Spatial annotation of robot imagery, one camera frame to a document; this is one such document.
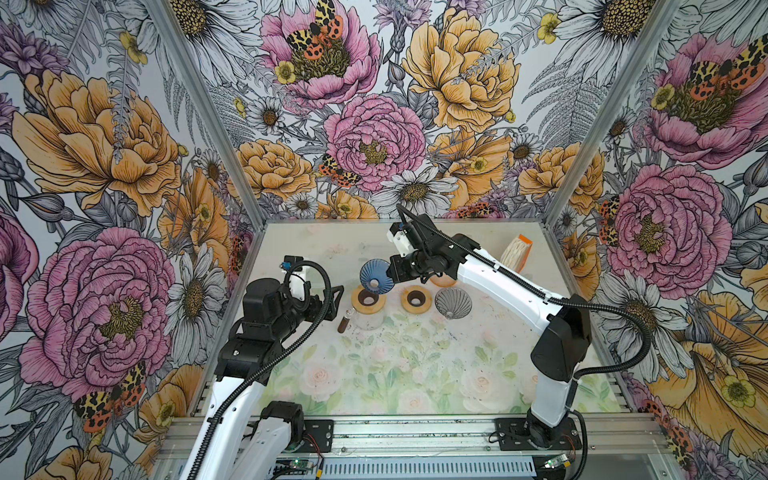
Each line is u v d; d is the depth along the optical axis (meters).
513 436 0.73
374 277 0.83
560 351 0.46
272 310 0.54
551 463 0.72
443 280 0.65
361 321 0.92
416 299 0.99
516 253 0.99
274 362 0.50
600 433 0.76
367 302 0.87
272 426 0.62
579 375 0.53
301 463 0.71
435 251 0.61
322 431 0.75
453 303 0.94
